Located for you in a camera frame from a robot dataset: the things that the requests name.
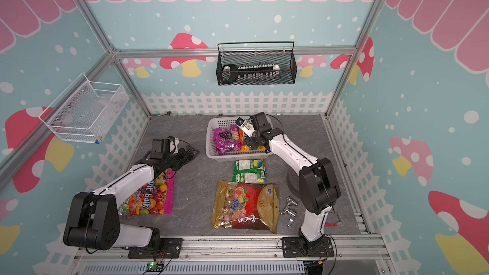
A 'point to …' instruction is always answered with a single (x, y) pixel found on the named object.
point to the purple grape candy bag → (226, 139)
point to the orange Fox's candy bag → (246, 148)
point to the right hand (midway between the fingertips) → (253, 132)
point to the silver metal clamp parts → (290, 212)
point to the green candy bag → (249, 171)
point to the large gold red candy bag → (252, 206)
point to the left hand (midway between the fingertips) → (194, 158)
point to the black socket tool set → (231, 73)
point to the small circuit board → (156, 266)
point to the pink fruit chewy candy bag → (155, 197)
